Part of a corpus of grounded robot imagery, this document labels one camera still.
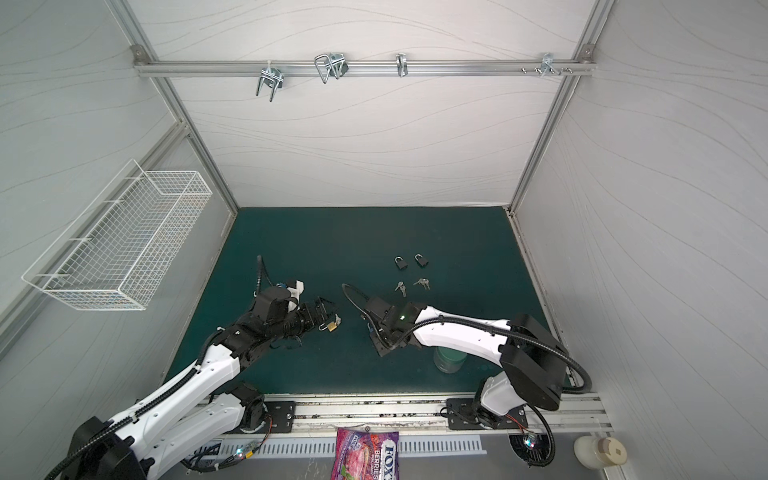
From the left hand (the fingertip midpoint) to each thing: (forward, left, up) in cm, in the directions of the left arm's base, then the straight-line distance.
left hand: (335, 308), depth 80 cm
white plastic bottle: (-30, -61, -5) cm, 68 cm away
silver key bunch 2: (+14, -19, -12) cm, 26 cm away
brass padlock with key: (-1, +3, -10) cm, 11 cm away
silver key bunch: (+16, -26, -11) cm, 33 cm away
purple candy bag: (-31, -9, -10) cm, 34 cm away
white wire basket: (+4, +48, +19) cm, 52 cm away
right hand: (-3, -14, -6) cm, 16 cm away
